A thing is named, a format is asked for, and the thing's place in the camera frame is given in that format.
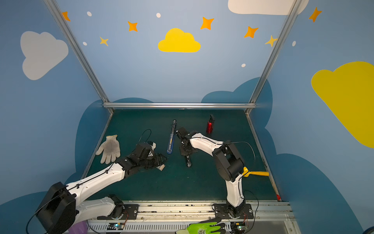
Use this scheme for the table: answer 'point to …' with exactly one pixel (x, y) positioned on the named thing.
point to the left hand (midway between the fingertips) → (167, 160)
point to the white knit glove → (110, 149)
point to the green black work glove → (210, 226)
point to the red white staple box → (161, 167)
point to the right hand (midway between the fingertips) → (187, 151)
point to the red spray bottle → (210, 124)
